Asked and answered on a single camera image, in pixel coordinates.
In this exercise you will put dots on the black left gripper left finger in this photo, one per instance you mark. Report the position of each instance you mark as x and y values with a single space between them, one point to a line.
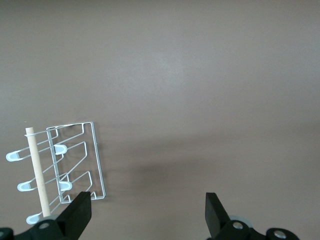
75 217

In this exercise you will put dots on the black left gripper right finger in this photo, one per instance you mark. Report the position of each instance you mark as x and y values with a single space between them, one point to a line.
217 220

